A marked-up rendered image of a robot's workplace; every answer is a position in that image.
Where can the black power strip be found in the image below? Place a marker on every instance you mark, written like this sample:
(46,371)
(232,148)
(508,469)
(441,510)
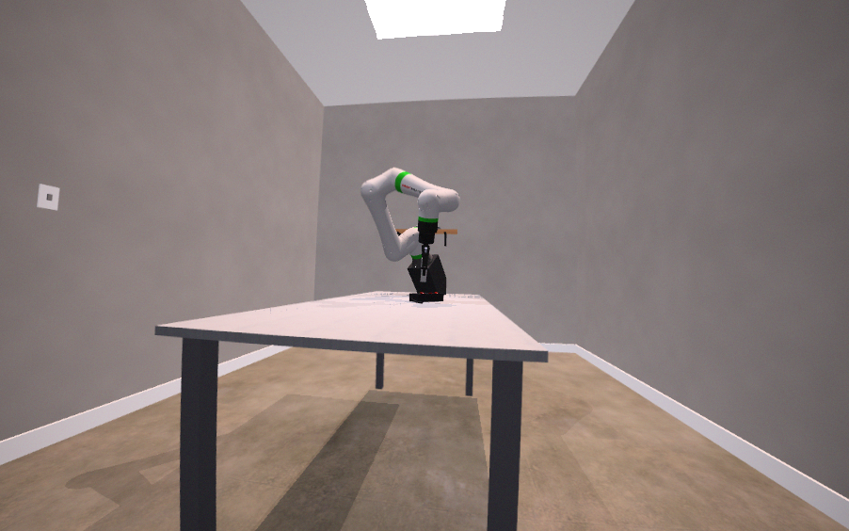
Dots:
(425,297)

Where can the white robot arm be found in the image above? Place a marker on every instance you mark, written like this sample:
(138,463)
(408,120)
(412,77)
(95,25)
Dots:
(430,203)

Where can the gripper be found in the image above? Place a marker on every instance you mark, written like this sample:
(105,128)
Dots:
(425,239)

